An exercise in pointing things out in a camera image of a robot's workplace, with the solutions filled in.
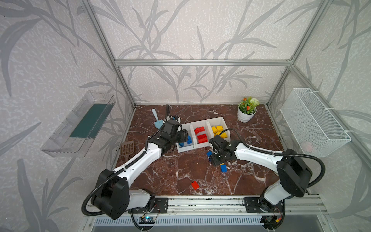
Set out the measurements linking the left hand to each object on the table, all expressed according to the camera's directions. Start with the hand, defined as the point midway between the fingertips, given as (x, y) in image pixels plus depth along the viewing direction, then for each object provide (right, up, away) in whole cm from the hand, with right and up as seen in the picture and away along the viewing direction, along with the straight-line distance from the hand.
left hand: (187, 128), depth 84 cm
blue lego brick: (-4, -11, +10) cm, 15 cm away
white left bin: (+1, -1, +14) cm, 14 cm away
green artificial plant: (+42, +15, +15) cm, 47 cm away
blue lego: (+1, -9, +10) cm, 14 cm away
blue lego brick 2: (+22, -24, +1) cm, 32 cm away
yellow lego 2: (+18, -2, +17) cm, 25 cm away
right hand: (+17, -17, +3) cm, 24 cm away
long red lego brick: (+10, -8, +12) cm, 17 cm away
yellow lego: (+22, -1, +17) cm, 28 cm away
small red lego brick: (+8, -2, +18) cm, 19 cm away
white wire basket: (+57, +1, -23) cm, 62 cm away
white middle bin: (+10, -5, +16) cm, 20 cm away
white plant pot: (+42, +6, +21) cm, 47 cm away
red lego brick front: (+5, -32, -4) cm, 32 cm away
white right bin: (+20, 0, +18) cm, 27 cm away
